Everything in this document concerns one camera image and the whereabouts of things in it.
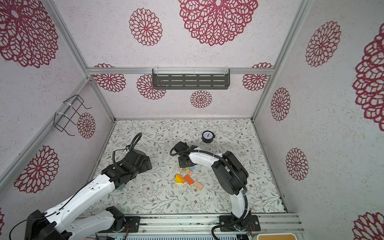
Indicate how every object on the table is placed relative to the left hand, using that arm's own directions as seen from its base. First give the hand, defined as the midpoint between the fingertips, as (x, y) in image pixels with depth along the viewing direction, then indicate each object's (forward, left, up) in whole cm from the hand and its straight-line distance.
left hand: (142, 165), depth 81 cm
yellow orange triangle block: (-3, -20, -11) cm, 23 cm away
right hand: (+8, -23, -10) cm, 26 cm away
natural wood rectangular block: (-7, -31, -12) cm, 34 cm away
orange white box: (-32, -64, -7) cm, 72 cm away
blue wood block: (+3, -28, -11) cm, 30 cm away
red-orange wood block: (-3, -25, -13) cm, 29 cm away
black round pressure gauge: (+27, -39, -10) cm, 49 cm away
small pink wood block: (+1, -26, -12) cm, 28 cm away
